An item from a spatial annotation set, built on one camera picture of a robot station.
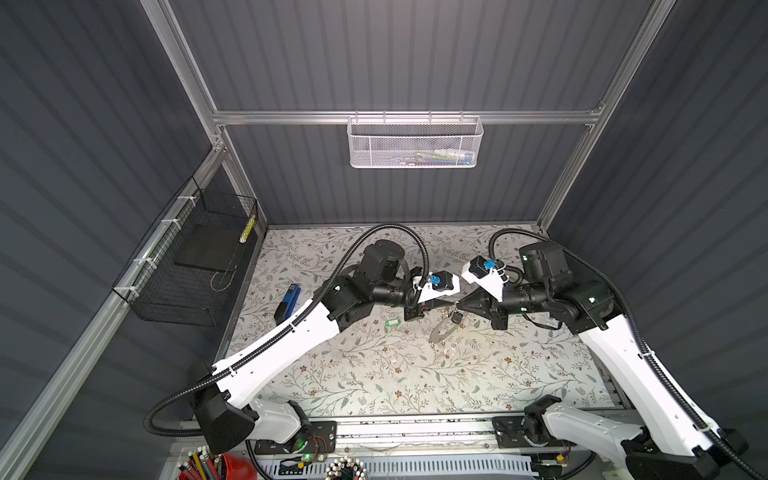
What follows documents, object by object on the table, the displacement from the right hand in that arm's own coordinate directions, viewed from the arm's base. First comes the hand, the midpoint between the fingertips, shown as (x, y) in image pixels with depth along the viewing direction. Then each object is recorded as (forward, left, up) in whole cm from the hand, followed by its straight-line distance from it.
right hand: (464, 305), depth 65 cm
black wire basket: (+10, +67, 0) cm, 67 cm away
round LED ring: (-28, +25, -11) cm, 39 cm away
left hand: (+1, +3, +3) cm, 5 cm away
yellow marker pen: (+25, +56, 0) cm, 61 cm away
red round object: (-28, +51, -23) cm, 62 cm away
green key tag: (+10, +16, -29) cm, 35 cm away
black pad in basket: (+20, +65, -2) cm, 68 cm away
